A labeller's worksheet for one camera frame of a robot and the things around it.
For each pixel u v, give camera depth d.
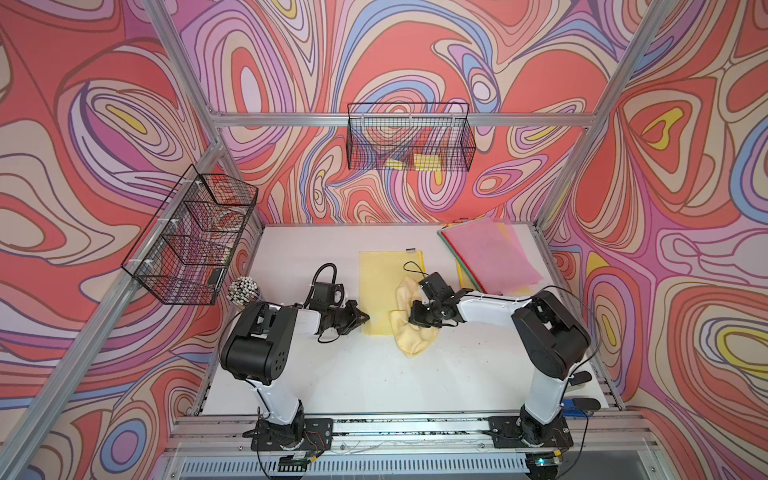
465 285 1.02
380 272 1.08
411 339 0.87
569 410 0.78
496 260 1.09
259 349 0.48
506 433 0.73
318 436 0.72
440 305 0.73
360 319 0.89
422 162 0.82
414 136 0.96
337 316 0.82
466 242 1.12
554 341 0.49
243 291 0.79
